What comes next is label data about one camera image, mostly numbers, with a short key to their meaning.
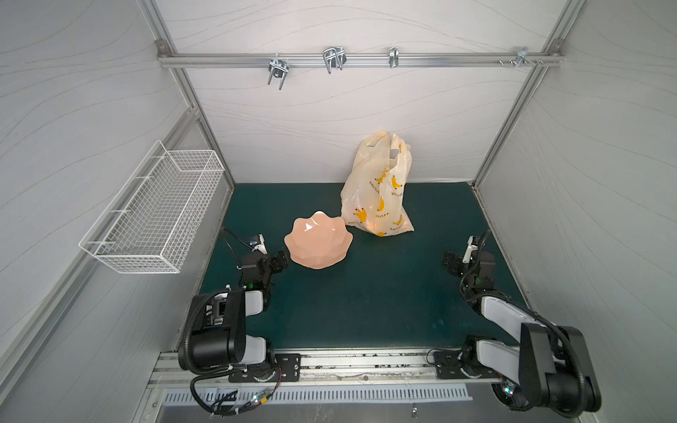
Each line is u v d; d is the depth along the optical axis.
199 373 0.42
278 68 0.80
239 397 0.70
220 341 0.44
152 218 0.69
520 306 0.87
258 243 0.80
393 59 0.78
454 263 0.82
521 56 0.76
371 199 0.99
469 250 0.79
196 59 0.78
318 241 1.01
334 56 0.77
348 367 0.75
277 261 0.83
